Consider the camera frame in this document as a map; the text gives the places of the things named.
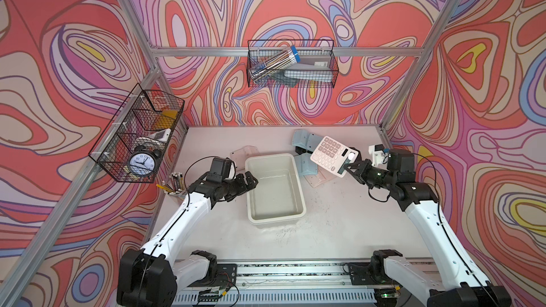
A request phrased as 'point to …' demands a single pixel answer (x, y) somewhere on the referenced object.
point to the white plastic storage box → (279, 195)
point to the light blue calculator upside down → (308, 141)
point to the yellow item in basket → (166, 119)
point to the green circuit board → (208, 295)
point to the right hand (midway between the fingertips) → (344, 171)
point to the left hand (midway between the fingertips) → (252, 185)
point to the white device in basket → (162, 136)
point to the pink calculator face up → (333, 154)
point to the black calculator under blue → (300, 151)
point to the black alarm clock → (143, 162)
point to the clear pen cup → (174, 185)
